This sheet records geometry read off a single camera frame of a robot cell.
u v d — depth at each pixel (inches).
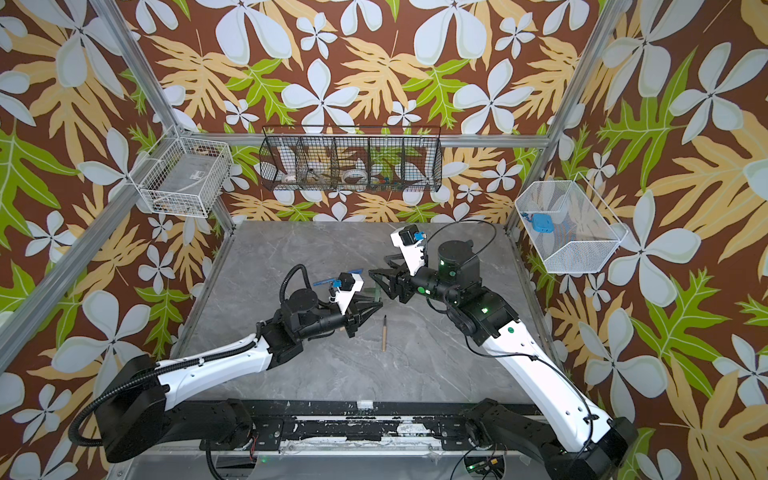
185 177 33.9
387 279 22.0
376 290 24.1
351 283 24.3
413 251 21.5
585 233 30.9
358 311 25.6
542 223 33.9
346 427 29.8
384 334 35.8
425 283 21.6
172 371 17.6
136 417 15.8
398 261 25.6
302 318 22.6
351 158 38.5
